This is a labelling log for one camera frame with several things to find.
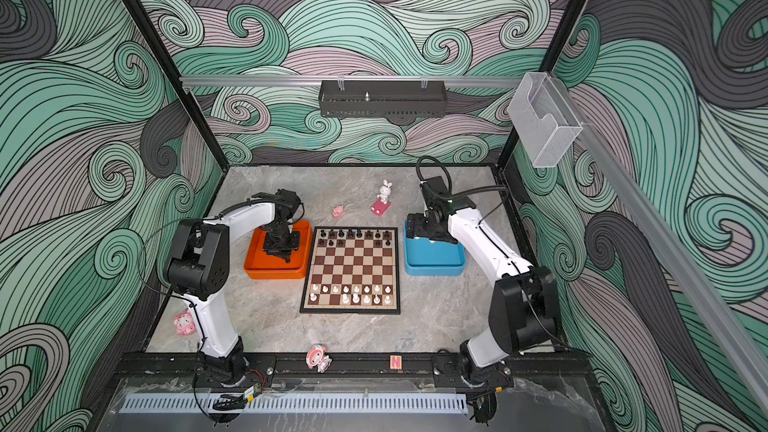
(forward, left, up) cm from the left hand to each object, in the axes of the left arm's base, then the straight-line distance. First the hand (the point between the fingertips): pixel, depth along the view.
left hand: (289, 253), depth 93 cm
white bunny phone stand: (+21, -30, -1) cm, 36 cm away
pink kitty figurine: (-22, +23, +1) cm, 32 cm away
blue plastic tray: (-1, -44, 0) cm, 44 cm away
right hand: (+2, -42, +11) cm, 43 cm away
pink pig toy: (+17, -14, 0) cm, 22 cm away
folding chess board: (-5, -21, 0) cm, 21 cm away
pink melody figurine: (-29, -14, +2) cm, 32 cm away
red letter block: (-30, -33, 0) cm, 45 cm away
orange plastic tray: (-2, +10, -4) cm, 11 cm away
